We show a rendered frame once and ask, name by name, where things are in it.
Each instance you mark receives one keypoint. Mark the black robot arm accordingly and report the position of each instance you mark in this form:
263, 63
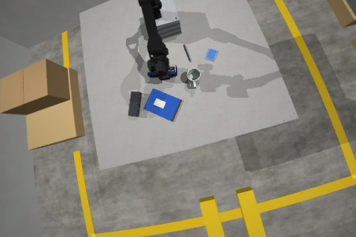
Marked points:
154, 44

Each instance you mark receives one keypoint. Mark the blue notebook with white label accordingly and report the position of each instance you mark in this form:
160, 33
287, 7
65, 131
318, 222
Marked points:
162, 104

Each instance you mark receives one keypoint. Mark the white mug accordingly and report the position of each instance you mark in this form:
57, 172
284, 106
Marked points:
193, 74

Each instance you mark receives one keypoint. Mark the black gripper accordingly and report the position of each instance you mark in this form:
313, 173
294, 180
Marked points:
167, 77

